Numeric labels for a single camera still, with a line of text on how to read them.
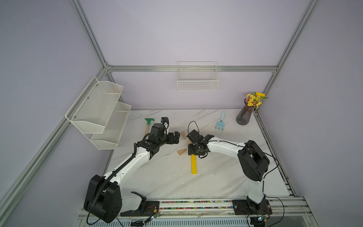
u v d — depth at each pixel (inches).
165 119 27.1
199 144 27.2
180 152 36.7
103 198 15.7
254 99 36.3
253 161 19.7
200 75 37.4
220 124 43.4
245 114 40.3
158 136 24.7
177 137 29.5
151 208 28.8
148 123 43.8
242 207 28.9
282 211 28.3
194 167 34.7
